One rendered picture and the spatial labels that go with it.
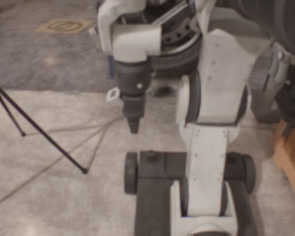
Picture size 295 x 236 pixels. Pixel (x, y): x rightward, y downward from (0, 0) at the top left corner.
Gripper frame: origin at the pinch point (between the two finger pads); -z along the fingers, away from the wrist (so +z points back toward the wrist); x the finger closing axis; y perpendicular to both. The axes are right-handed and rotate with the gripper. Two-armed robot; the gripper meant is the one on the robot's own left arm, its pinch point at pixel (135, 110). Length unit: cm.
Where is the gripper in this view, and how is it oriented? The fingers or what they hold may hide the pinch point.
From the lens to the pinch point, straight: 65.6
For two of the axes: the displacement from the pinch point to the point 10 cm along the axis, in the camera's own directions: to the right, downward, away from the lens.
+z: -0.1, -6.2, -7.8
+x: 0.5, -7.8, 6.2
